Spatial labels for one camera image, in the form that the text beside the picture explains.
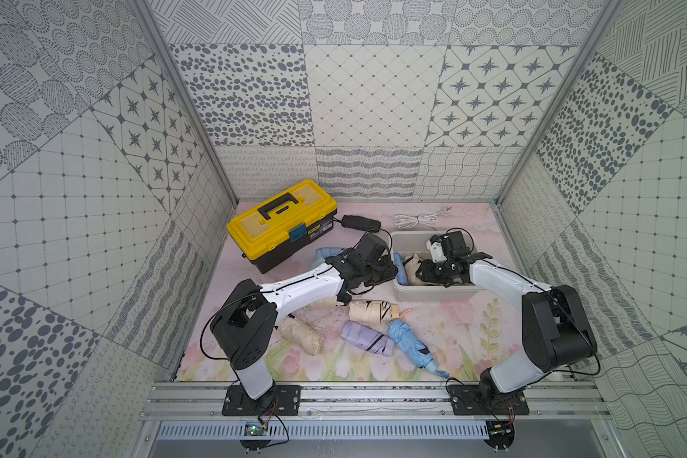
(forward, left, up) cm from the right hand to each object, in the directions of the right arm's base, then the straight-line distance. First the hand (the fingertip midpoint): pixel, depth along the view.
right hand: (423, 277), depth 93 cm
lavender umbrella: (-20, +19, -2) cm, 27 cm away
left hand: (-3, +9, +11) cm, 15 cm away
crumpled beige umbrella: (-20, +36, 0) cm, 42 cm away
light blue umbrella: (+1, +7, 0) cm, 7 cm away
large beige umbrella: (+5, +3, 0) cm, 6 cm away
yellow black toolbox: (+12, +46, +13) cm, 50 cm away
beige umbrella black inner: (-10, +31, 0) cm, 32 cm away
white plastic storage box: (+7, +3, +9) cm, 12 cm away
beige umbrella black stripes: (-12, +17, -1) cm, 20 cm away
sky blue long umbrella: (-19, +9, -1) cm, 21 cm away
